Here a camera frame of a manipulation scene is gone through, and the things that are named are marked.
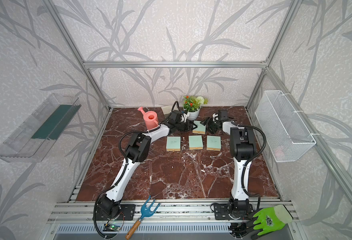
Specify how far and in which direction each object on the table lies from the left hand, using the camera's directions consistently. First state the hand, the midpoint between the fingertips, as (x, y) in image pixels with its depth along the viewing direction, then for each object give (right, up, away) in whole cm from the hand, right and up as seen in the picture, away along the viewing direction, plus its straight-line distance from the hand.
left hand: (196, 127), depth 104 cm
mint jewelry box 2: (-15, -11, -7) cm, 20 cm away
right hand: (+5, +2, +3) cm, 6 cm away
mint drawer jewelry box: (-1, -10, -6) cm, 11 cm away
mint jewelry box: (+4, -1, 0) cm, 4 cm away
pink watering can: (-31, +6, -5) cm, 32 cm away
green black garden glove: (+30, -43, -34) cm, 63 cm away
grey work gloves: (-23, +13, +16) cm, 31 cm away
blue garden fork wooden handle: (-28, -42, -29) cm, 58 cm away
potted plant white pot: (-3, +15, -2) cm, 15 cm away
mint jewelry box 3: (+11, -10, -7) cm, 17 cm away
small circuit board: (-41, -47, -33) cm, 70 cm away
